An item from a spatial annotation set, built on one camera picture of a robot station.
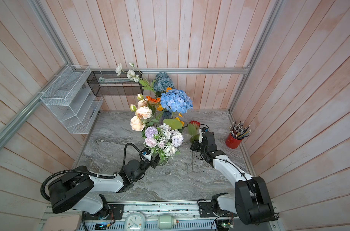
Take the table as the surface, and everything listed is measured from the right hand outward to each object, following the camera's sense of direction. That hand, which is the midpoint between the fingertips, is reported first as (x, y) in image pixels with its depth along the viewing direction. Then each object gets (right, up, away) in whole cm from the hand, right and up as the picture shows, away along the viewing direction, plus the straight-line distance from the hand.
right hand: (192, 140), depth 89 cm
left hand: (-21, -5, -8) cm, 23 cm away
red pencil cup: (+26, -1, +3) cm, 27 cm away
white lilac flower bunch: (-17, +3, -22) cm, 28 cm away
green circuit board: (+15, -40, -19) cm, 47 cm away
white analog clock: (-31, -37, -20) cm, 53 cm away
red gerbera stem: (0, +8, 0) cm, 8 cm away
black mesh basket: (-59, +40, +14) cm, 73 cm away
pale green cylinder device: (-15, -34, -25) cm, 45 cm away
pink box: (-68, -39, -19) cm, 80 cm away
